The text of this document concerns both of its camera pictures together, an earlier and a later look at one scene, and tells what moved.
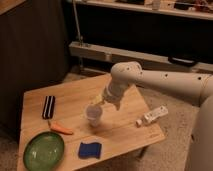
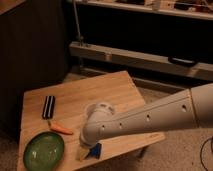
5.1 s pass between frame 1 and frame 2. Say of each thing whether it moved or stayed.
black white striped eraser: stayed
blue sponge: stayed
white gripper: moved
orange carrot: stayed
